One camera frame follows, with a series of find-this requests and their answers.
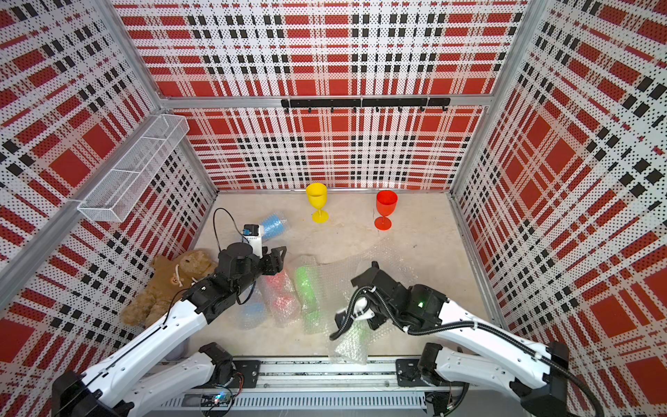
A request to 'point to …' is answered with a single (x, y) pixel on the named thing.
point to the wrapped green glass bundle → (312, 295)
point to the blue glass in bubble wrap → (274, 226)
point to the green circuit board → (218, 400)
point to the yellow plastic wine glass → (316, 194)
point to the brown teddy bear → (170, 280)
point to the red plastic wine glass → (386, 202)
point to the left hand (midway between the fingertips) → (280, 248)
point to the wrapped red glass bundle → (281, 299)
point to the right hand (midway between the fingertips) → (368, 286)
